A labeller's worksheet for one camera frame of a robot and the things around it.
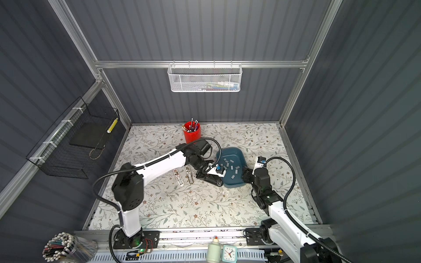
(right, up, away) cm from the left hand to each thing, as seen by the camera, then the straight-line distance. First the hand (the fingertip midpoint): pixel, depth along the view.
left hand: (217, 175), depth 83 cm
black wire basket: (-64, +16, -10) cm, 67 cm away
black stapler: (-2, 0, -7) cm, 7 cm away
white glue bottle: (-2, -27, -19) cm, 33 cm away
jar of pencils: (-54, -20, -25) cm, 63 cm away
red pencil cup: (-14, +23, +13) cm, 30 cm away
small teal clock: (+5, -30, -14) cm, 33 cm away
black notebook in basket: (-59, +21, -8) cm, 63 cm away
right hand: (+18, +3, +3) cm, 18 cm away
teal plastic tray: (+10, +6, +18) cm, 21 cm away
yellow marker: (-53, +27, 0) cm, 59 cm away
